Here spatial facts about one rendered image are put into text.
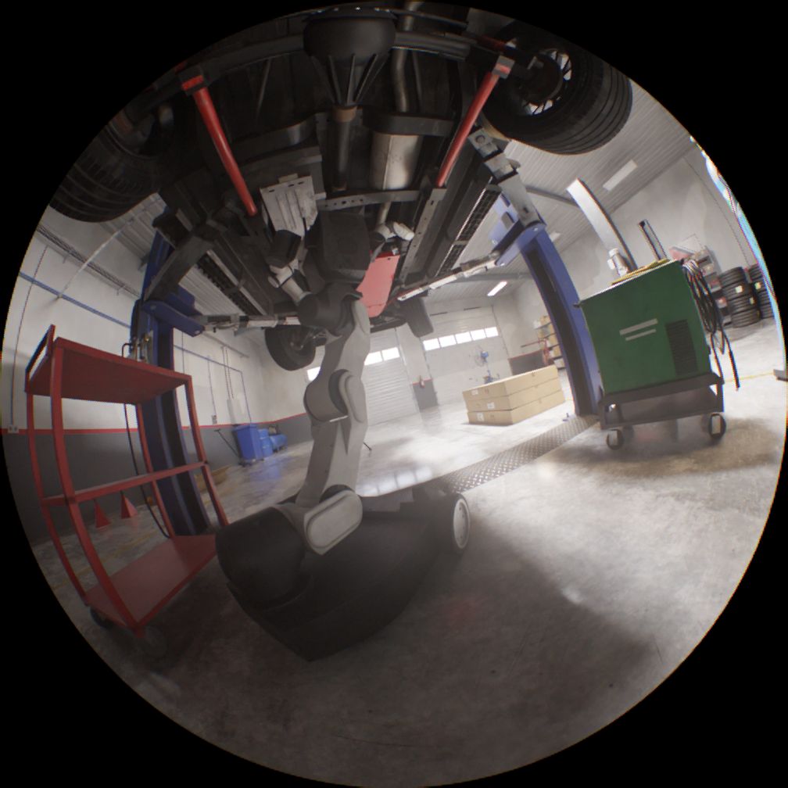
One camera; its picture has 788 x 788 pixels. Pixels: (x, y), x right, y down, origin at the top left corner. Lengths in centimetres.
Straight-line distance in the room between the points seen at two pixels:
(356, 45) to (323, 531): 133
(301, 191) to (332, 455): 119
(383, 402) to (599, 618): 999
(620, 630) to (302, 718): 59
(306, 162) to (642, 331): 163
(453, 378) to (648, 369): 1016
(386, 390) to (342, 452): 955
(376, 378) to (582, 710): 1027
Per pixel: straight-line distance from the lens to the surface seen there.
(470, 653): 58
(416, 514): 75
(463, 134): 121
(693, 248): 933
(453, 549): 75
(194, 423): 118
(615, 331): 126
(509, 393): 254
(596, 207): 410
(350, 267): 96
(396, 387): 1027
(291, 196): 136
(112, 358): 93
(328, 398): 70
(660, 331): 124
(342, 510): 62
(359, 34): 99
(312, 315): 82
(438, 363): 1087
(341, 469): 68
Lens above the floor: 51
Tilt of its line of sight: 3 degrees up
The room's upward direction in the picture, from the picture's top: 15 degrees counter-clockwise
